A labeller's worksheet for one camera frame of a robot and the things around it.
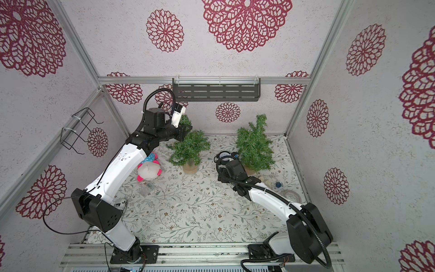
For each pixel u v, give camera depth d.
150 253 0.73
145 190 0.95
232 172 0.67
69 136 0.73
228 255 0.75
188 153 0.78
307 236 0.41
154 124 0.57
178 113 0.66
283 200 0.48
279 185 0.93
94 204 0.42
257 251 0.74
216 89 0.95
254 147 0.83
